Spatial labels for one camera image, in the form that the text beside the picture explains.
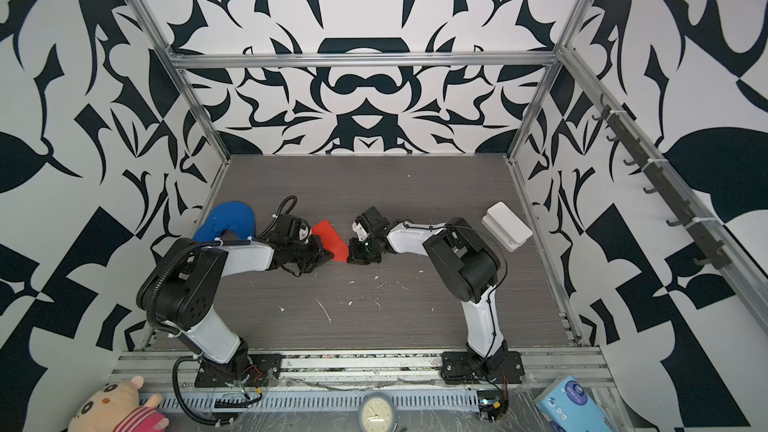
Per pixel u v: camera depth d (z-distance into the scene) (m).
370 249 0.82
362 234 0.88
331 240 1.00
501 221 0.94
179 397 0.69
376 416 0.65
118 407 0.65
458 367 0.74
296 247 0.81
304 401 0.65
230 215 1.04
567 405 0.66
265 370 0.74
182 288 0.48
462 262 0.52
